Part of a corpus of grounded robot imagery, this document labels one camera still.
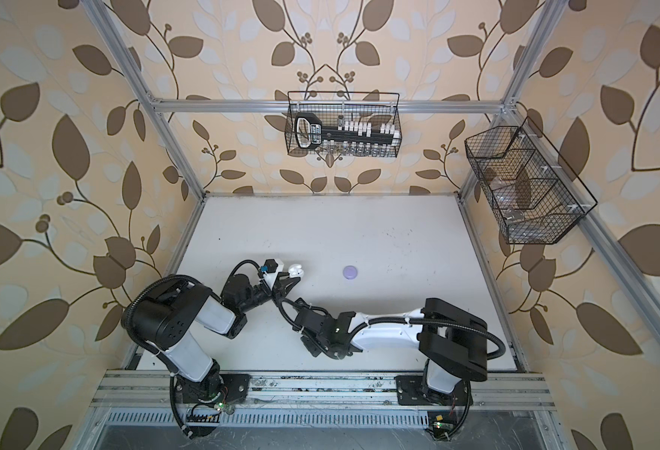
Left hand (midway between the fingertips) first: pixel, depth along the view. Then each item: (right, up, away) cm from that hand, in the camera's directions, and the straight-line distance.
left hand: (292, 274), depth 87 cm
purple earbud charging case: (+19, -1, +10) cm, 21 cm away
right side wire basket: (+67, +23, -14) cm, 72 cm away
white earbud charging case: (+1, +1, 0) cm, 2 cm away
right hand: (+7, -17, -4) cm, 19 cm away
